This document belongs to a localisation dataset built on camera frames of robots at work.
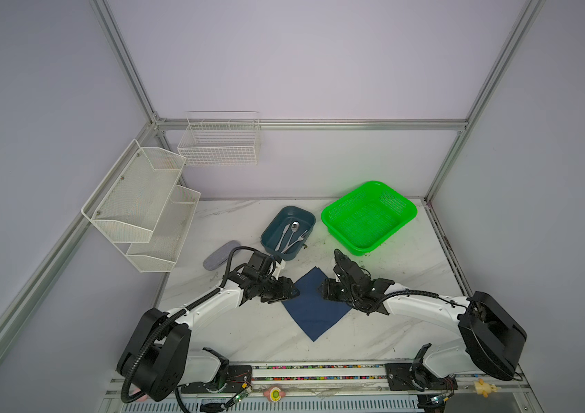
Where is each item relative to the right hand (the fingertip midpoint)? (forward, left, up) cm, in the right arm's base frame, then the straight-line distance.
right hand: (319, 290), depth 85 cm
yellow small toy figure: (-27, -44, -3) cm, 51 cm away
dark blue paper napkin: (-5, +2, -6) cm, 8 cm away
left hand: (-3, +9, +1) cm, 9 cm away
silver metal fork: (+25, +7, -5) cm, 26 cm away
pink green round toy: (-29, +13, -2) cm, 32 cm away
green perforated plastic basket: (+37, -22, -7) cm, 44 cm away
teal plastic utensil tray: (+29, +12, -5) cm, 32 cm away
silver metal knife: (+29, +14, -5) cm, 32 cm away
